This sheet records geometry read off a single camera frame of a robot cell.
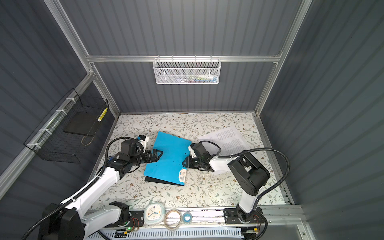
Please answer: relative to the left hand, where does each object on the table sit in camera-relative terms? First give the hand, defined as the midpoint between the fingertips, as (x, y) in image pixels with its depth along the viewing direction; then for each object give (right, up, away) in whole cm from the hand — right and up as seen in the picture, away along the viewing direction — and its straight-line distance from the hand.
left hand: (157, 153), depth 83 cm
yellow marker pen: (-30, +21, -2) cm, 37 cm away
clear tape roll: (+10, -32, -8) cm, 34 cm away
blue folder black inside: (+6, -10, +4) cm, 12 cm away
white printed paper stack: (+46, +5, +20) cm, 50 cm away
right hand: (+15, -8, +7) cm, 19 cm away
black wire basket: (-42, +12, -10) cm, 45 cm away
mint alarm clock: (+1, -28, -10) cm, 30 cm away
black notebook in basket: (-37, +17, -6) cm, 41 cm away
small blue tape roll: (+17, -32, -11) cm, 37 cm away
